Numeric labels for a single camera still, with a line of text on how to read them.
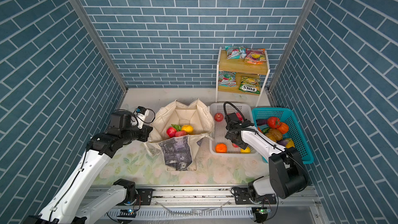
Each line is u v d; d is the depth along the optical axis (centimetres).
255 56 89
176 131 85
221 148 85
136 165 84
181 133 80
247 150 83
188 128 85
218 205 72
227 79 101
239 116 80
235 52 89
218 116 98
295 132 89
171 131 85
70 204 39
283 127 94
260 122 99
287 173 42
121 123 53
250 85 99
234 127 68
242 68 87
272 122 94
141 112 65
